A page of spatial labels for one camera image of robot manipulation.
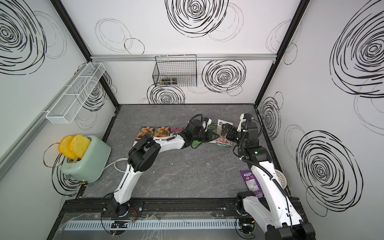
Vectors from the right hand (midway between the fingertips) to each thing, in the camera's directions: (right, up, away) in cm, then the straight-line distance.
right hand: (232, 127), depth 75 cm
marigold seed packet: (-55, -4, +30) cm, 63 cm away
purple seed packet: (+12, -31, +5) cm, 33 cm away
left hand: (-4, -7, +14) cm, 16 cm away
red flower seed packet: (-2, -9, +14) cm, 17 cm away
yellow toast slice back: (-84, -10, -2) cm, 84 cm away
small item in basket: (-35, +27, +13) cm, 46 cm away
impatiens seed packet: (-18, -9, +9) cm, 22 cm away
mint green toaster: (-70, -19, -3) cm, 72 cm away
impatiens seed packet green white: (-31, -4, +30) cm, 43 cm away
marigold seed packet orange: (-42, -5, +30) cm, 52 cm away
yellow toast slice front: (-78, -9, 0) cm, 79 cm away
